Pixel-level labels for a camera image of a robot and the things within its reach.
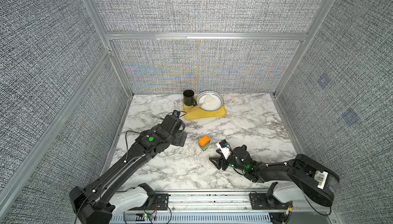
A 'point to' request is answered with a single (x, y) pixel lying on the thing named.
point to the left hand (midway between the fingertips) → (177, 130)
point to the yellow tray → (198, 113)
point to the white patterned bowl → (219, 102)
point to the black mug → (189, 99)
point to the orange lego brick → (204, 141)
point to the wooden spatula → (208, 102)
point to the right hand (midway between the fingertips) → (212, 152)
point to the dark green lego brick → (204, 148)
